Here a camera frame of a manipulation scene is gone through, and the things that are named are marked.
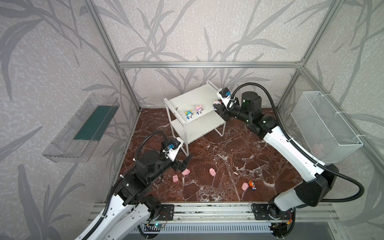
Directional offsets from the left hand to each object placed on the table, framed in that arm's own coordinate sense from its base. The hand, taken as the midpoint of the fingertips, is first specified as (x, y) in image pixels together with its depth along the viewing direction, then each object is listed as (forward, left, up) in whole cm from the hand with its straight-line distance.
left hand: (187, 142), depth 65 cm
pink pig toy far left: (-7, +8, -29) cm, 30 cm away
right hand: (+20, -14, +9) cm, 26 cm away
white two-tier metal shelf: (+16, +1, -14) cm, 22 cm away
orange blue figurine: (-10, -34, -27) cm, 45 cm away
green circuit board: (-28, +14, -29) cm, 43 cm away
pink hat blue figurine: (+15, -5, +6) cm, 17 cm away
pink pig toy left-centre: (-3, +2, -28) cm, 29 cm away
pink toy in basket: (+2, -65, -9) cm, 66 cm away
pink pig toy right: (-11, -30, -28) cm, 43 cm away
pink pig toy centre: (-3, -13, -28) cm, 31 cm away
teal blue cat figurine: (+12, -1, +6) cm, 13 cm away
